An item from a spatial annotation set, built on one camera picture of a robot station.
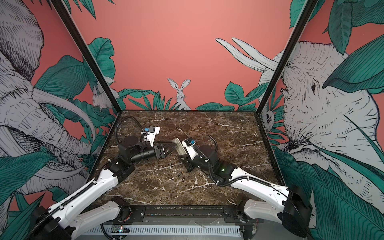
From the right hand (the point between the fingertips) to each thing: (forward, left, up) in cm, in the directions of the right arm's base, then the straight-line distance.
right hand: (177, 156), depth 70 cm
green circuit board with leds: (-27, +27, -22) cm, 44 cm away
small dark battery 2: (0, +1, -23) cm, 23 cm away
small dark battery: (-3, -1, -23) cm, 23 cm away
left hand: (+3, +1, +6) cm, 7 cm away
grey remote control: (+2, -1, +3) cm, 4 cm away
